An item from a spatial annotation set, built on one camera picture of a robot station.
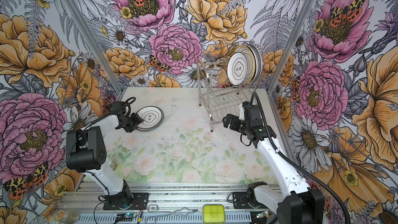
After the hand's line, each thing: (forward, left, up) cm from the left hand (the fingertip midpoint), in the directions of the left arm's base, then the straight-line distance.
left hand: (141, 126), depth 96 cm
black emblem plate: (+17, -57, +30) cm, 66 cm away
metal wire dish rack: (+22, -50, +2) cm, 55 cm away
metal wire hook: (-42, -15, -5) cm, 45 cm away
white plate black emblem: (+8, -6, -2) cm, 10 cm away
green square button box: (-45, -42, -2) cm, 61 cm away
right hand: (-10, -52, +15) cm, 55 cm away
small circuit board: (-45, -2, -5) cm, 45 cm away
